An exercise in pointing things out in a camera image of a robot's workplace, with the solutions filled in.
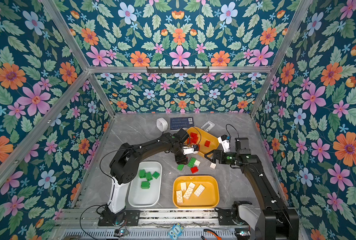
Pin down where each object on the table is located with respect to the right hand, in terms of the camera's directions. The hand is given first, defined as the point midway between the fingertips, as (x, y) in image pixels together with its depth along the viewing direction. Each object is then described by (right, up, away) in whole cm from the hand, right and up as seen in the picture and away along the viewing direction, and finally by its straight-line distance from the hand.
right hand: (211, 155), depth 79 cm
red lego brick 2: (-8, +9, +23) cm, 26 cm away
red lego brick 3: (+1, +4, +22) cm, 23 cm away
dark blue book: (-20, +18, +33) cm, 43 cm away
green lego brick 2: (-35, -13, +6) cm, 38 cm away
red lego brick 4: (-8, -12, +12) cm, 19 cm away
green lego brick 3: (-32, -14, +9) cm, 36 cm away
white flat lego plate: (+3, -9, +12) cm, 15 cm away
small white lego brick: (-15, -18, +4) cm, 24 cm away
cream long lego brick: (-17, -24, 0) cm, 29 cm away
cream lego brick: (-12, -20, +2) cm, 23 cm away
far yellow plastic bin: (-2, +9, +27) cm, 29 cm away
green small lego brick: (-17, -10, +11) cm, 23 cm away
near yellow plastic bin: (-1, -25, +3) cm, 25 cm away
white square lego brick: (-7, -7, +14) cm, 18 cm away
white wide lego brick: (-6, -20, +2) cm, 21 cm away
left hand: (-13, -2, +12) cm, 17 cm away
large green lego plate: (-10, -7, +14) cm, 19 cm away
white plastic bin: (-33, -24, +2) cm, 40 cm away
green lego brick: (-37, -18, +5) cm, 41 cm away
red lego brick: (-9, +5, +23) cm, 25 cm away
